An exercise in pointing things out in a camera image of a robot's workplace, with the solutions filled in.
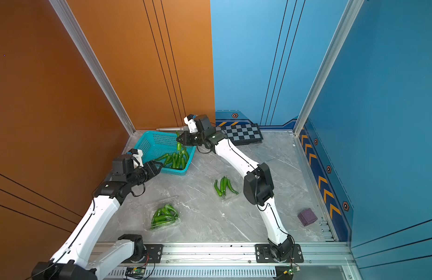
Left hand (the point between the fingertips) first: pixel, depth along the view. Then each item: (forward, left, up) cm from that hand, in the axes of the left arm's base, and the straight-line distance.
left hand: (161, 163), depth 79 cm
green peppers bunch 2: (0, -30, -17) cm, 34 cm away
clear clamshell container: (-6, -32, -20) cm, 38 cm away
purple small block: (-18, -67, -15) cm, 71 cm away
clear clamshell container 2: (-14, +7, -19) cm, 25 cm away
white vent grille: (-39, -19, -20) cm, 48 cm away
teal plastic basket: (+27, +17, -19) cm, 37 cm away
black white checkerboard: (+36, -40, -17) cm, 57 cm away
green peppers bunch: (+14, -2, -17) cm, 22 cm away
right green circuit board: (-38, -56, -20) cm, 71 cm away
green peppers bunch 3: (-17, -2, -18) cm, 25 cm away
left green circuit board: (-39, +7, -23) cm, 46 cm away
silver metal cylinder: (+41, +8, -18) cm, 46 cm away
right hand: (+12, -7, +4) cm, 14 cm away
